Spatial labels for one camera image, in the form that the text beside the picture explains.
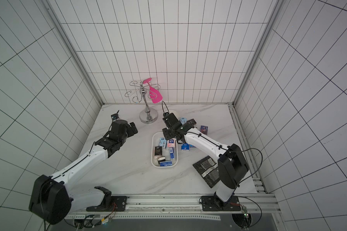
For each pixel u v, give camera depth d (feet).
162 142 3.09
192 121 3.49
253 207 2.43
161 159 2.73
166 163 2.68
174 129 2.10
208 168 2.69
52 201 1.29
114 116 2.34
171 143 2.95
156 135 3.09
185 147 3.00
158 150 2.87
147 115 3.61
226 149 1.52
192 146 1.87
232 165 1.45
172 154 2.81
